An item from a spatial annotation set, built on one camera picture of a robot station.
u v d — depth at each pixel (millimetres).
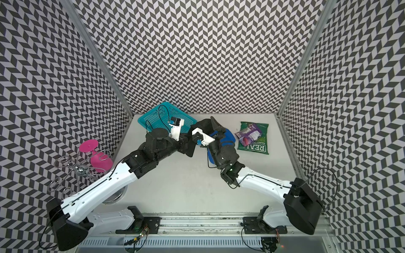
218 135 599
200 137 565
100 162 751
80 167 612
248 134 998
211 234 717
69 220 380
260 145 970
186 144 615
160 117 881
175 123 584
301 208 407
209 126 663
